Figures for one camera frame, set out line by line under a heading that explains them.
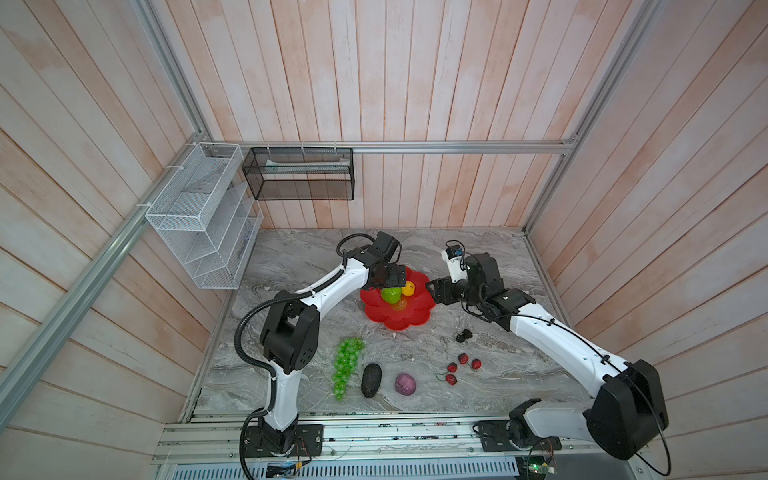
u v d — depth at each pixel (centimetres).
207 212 73
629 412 40
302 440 73
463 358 86
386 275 83
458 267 72
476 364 84
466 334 90
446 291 72
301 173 104
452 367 84
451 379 83
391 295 95
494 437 73
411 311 98
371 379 80
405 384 78
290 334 51
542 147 96
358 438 75
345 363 82
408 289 98
